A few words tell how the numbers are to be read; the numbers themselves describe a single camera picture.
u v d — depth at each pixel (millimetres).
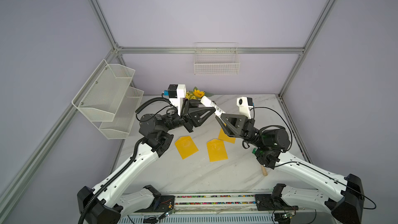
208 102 441
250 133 454
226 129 492
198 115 468
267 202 732
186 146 936
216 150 928
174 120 471
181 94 410
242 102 506
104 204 376
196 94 858
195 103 467
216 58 956
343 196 397
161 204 728
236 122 477
